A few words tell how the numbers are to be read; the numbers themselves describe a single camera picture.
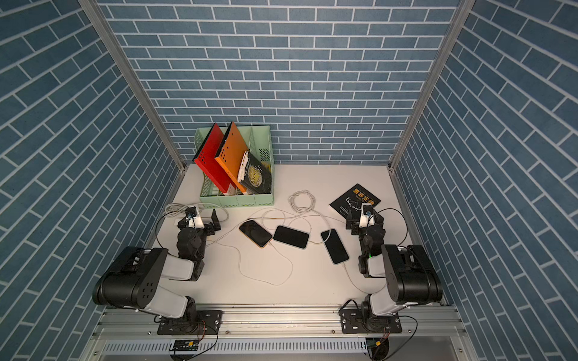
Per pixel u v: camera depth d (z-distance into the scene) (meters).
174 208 1.00
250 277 0.84
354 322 0.74
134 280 0.44
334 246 0.92
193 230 0.71
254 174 0.98
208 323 0.72
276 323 0.74
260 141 1.05
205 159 0.86
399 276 0.46
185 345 0.72
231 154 0.91
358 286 0.82
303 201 1.06
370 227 0.74
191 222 0.74
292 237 0.94
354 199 1.05
